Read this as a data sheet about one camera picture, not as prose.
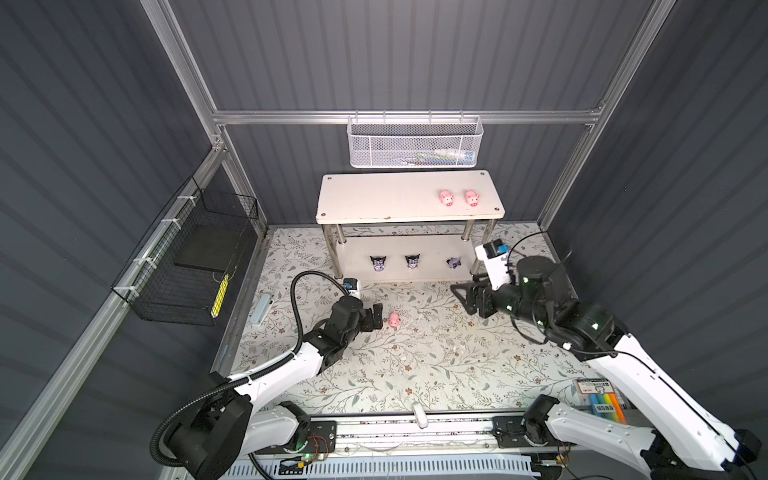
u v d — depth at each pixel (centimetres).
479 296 55
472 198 77
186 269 73
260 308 94
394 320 93
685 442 36
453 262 96
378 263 96
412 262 96
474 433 75
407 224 120
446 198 77
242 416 41
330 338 64
